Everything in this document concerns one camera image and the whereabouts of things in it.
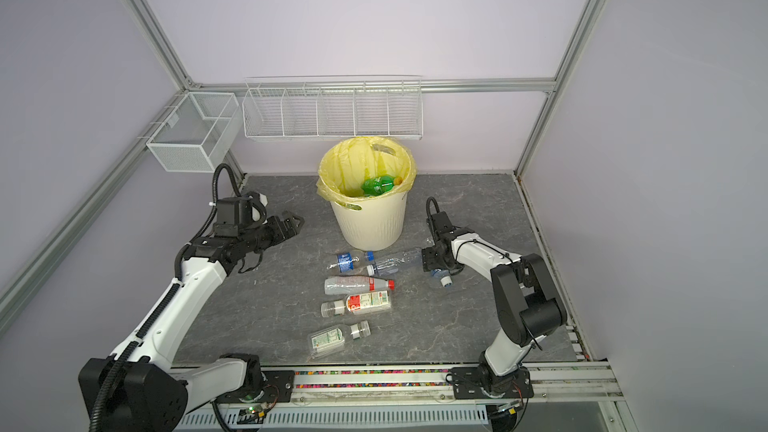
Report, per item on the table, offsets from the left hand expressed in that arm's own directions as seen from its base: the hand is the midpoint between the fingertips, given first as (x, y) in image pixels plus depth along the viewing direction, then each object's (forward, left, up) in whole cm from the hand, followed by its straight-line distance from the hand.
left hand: (292, 229), depth 80 cm
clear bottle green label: (-25, -9, -14) cm, 30 cm away
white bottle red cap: (-10, -11, -14) cm, 21 cm away
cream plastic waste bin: (+3, -23, -5) cm, 24 cm away
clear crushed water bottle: (-4, -26, -16) cm, 31 cm away
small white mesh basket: (+37, +35, +5) cm, 51 cm away
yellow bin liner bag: (+25, -17, -3) cm, 30 cm away
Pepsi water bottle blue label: (-2, -13, -16) cm, 20 cm away
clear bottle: (-8, -42, -17) cm, 46 cm away
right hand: (-3, -42, -18) cm, 46 cm away
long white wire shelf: (+42, -10, +10) cm, 44 cm away
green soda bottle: (+19, -23, -5) cm, 30 cm away
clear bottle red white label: (-16, -17, -14) cm, 27 cm away
